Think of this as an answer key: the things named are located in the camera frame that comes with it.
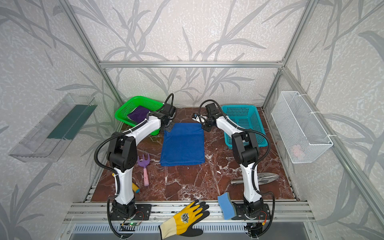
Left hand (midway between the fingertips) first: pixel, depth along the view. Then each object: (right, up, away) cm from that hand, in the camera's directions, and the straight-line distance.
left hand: (166, 120), depth 98 cm
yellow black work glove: (+14, -49, -29) cm, 59 cm away
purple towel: (-24, +4, +14) cm, 28 cm away
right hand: (+26, +1, +5) cm, 26 cm away
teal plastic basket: (+58, +3, +13) cm, 59 cm away
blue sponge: (+35, -41, -25) cm, 60 cm away
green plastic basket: (-36, +8, +13) cm, 39 cm away
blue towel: (+11, -17, +1) cm, 20 cm away
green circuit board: (-13, -52, -26) cm, 60 cm away
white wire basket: (+66, -7, -37) cm, 76 cm away
